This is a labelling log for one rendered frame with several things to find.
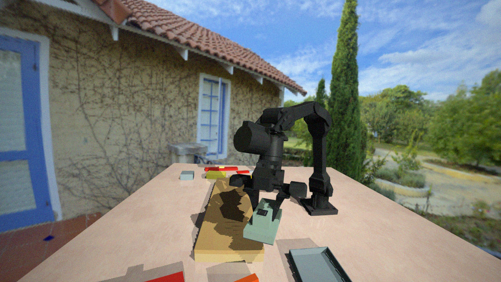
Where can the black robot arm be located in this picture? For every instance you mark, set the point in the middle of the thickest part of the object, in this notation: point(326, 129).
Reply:
point(261, 138)

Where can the orange-handled awl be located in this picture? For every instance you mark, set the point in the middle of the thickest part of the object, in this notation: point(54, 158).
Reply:
point(250, 278)

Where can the long red rectangular bar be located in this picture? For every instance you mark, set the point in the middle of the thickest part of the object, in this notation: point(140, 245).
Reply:
point(220, 168)
point(176, 277)

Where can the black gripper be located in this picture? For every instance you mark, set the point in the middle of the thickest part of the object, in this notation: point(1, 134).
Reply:
point(297, 189)

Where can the tan floor panel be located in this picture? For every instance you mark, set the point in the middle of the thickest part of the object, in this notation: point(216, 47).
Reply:
point(221, 235)

